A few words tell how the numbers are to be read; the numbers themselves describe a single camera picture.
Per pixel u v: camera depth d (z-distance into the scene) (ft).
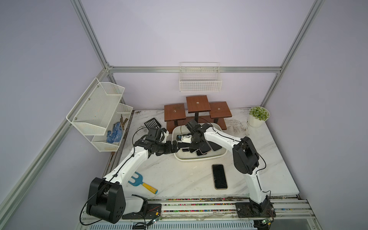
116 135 2.85
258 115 3.22
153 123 3.64
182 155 3.10
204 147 3.07
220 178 2.78
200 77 3.13
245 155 1.77
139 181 2.75
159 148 2.26
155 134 2.14
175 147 2.45
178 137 2.74
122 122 3.08
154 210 2.39
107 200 1.31
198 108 3.02
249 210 2.40
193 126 2.50
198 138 2.31
